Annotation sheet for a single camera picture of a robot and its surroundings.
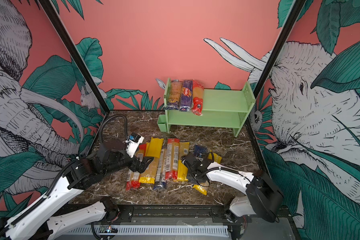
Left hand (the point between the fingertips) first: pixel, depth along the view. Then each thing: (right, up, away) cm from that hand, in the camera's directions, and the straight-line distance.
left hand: (145, 152), depth 65 cm
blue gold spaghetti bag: (+12, +35, +27) cm, 46 cm away
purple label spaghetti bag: (+4, -20, +17) cm, 26 cm away
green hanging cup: (0, +13, +46) cm, 48 cm away
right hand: (+20, -17, +18) cm, 32 cm away
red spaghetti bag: (+25, +28, +21) cm, 43 cm away
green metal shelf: (+45, +24, +42) cm, 66 cm away
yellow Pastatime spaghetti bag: (+28, -22, +15) cm, 39 cm away
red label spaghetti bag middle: (+10, -9, +24) cm, 28 cm away
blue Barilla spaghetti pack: (+19, +29, +21) cm, 40 cm away
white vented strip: (+3, -39, +5) cm, 39 cm away
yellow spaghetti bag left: (-3, -4, +29) cm, 30 cm away
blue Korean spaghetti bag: (+27, -4, +30) cm, 40 cm away
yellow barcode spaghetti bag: (+17, -15, +21) cm, 31 cm away
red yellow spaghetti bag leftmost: (-12, -18, +18) cm, 28 cm away
